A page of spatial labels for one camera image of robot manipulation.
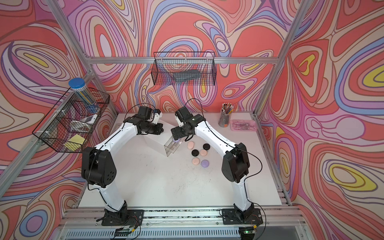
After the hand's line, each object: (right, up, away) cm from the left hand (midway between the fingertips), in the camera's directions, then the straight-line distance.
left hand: (164, 130), depth 91 cm
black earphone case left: (+19, -15, +5) cm, 25 cm away
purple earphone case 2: (+26, -21, 0) cm, 33 cm away
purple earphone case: (+7, -7, +2) cm, 10 cm away
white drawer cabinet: (-3, -6, -4) cm, 8 cm away
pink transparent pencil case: (+56, +3, +20) cm, 60 cm away
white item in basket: (-33, +6, -18) cm, 38 cm away
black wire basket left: (-45, +2, -18) cm, 48 cm away
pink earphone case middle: (+25, -15, +5) cm, 29 cm away
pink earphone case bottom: (+20, -19, +1) cm, 28 cm away
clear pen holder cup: (+41, +9, +15) cm, 45 cm away
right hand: (+11, -3, -4) cm, 13 cm away
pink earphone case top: (+16, -10, +10) cm, 22 cm away
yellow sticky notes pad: (-33, -5, -28) cm, 43 cm away
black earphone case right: (+27, -11, +7) cm, 30 cm away
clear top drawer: (+4, -10, +4) cm, 12 cm away
